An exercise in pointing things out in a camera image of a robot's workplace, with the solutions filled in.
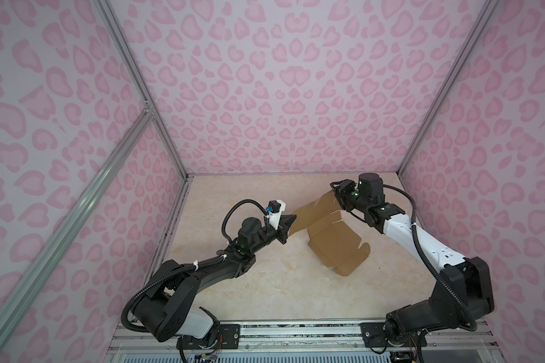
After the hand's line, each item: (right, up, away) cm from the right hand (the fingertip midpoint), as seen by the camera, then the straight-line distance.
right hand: (332, 184), depth 82 cm
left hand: (-13, -11, -4) cm, 17 cm away
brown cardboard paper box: (+3, -23, +13) cm, 27 cm away
